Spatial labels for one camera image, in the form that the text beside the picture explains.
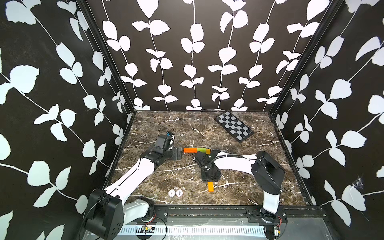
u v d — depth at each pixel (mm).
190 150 987
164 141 638
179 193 810
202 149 989
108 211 397
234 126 1078
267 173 465
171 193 806
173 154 761
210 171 740
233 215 752
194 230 701
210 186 816
